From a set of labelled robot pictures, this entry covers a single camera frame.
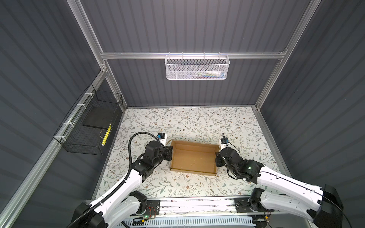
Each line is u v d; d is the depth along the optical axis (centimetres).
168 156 71
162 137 71
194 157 91
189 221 71
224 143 68
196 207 75
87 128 72
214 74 91
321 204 41
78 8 69
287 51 87
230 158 57
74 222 38
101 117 77
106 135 71
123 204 57
